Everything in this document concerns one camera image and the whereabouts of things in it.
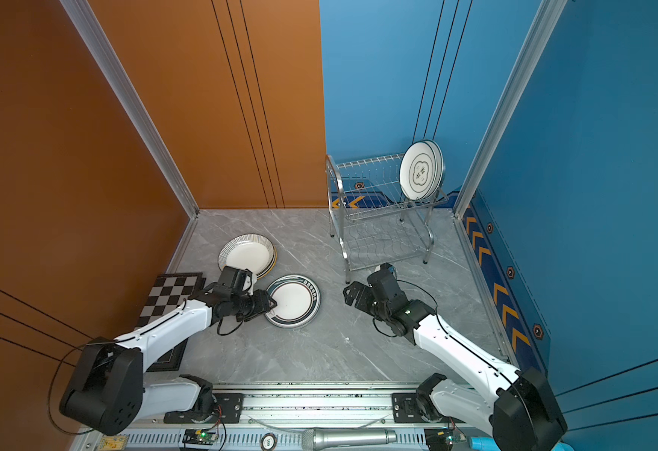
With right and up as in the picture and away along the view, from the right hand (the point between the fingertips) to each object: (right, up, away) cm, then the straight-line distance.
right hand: (355, 297), depth 82 cm
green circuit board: (-40, -33, -11) cm, 54 cm away
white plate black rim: (-18, -3, +10) cm, 21 cm away
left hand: (-25, -3, +6) cm, 26 cm away
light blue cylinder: (+29, -32, -15) cm, 46 cm away
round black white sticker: (-23, -33, -13) cm, 42 cm away
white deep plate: (-39, +12, +22) cm, 46 cm away
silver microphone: (-11, -30, -16) cm, 36 cm away
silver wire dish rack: (+10, +23, +28) cm, 37 cm away
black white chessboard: (-61, 0, +10) cm, 62 cm away
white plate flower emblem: (+19, +38, +2) cm, 42 cm away
